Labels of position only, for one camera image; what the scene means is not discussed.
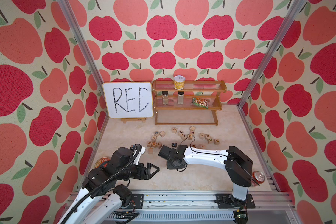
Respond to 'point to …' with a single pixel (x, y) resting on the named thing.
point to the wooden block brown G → (193, 145)
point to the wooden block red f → (202, 146)
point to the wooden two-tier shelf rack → (197, 95)
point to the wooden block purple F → (192, 132)
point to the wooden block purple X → (180, 133)
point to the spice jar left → (165, 98)
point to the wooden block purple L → (184, 136)
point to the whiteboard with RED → (129, 100)
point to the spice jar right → (180, 97)
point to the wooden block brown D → (216, 141)
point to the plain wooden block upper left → (162, 134)
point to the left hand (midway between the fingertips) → (152, 173)
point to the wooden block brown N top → (174, 129)
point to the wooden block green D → (210, 140)
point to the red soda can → (257, 178)
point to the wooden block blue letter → (156, 133)
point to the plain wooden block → (192, 128)
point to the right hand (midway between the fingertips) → (171, 168)
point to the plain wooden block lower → (150, 150)
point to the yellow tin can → (179, 82)
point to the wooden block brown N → (207, 136)
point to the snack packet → (200, 102)
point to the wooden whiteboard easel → (125, 120)
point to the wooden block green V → (154, 138)
